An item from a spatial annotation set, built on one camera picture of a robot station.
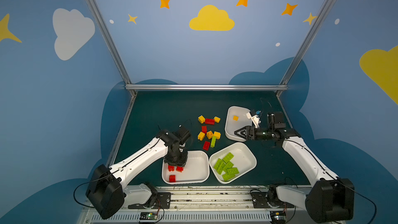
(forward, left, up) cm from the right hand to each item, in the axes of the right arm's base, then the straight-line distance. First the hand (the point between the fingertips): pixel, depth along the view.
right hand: (240, 132), depth 79 cm
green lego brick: (-14, +9, -16) cm, 23 cm away
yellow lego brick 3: (+7, +11, -16) cm, 20 cm away
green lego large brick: (-7, +4, -17) cm, 19 cm away
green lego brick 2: (-17, +5, -17) cm, 25 cm away
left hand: (-15, +29, -8) cm, 34 cm away
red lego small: (+9, +19, -14) cm, 25 cm away
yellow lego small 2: (+19, +10, -17) cm, 28 cm away
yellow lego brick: (+18, +21, -16) cm, 32 cm away
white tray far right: (+16, 0, -18) cm, 24 cm away
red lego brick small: (-16, +36, -14) cm, 42 cm away
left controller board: (-37, +43, -17) cm, 59 cm away
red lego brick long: (-17, +30, -11) cm, 36 cm away
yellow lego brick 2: (+5, +21, -16) cm, 27 cm away
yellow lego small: (+21, -2, -17) cm, 27 cm away
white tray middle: (-7, -5, -19) cm, 20 cm away
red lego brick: (+18, +15, -17) cm, 29 cm away
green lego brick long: (-11, +10, -17) cm, 23 cm away
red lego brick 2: (-1, +17, -16) cm, 23 cm away
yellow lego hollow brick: (+6, +15, -15) cm, 23 cm away
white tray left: (-15, +22, -16) cm, 31 cm away
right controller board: (-34, -18, -19) cm, 43 cm away
